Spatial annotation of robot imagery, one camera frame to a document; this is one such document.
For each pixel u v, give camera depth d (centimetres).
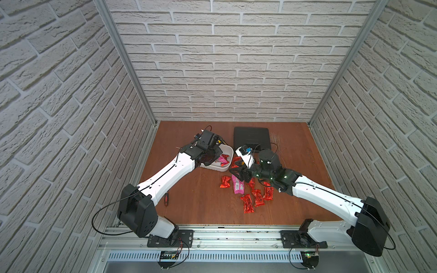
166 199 84
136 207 41
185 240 74
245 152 64
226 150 102
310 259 70
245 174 65
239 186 87
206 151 61
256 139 107
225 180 90
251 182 88
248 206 81
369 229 39
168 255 73
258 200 83
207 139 62
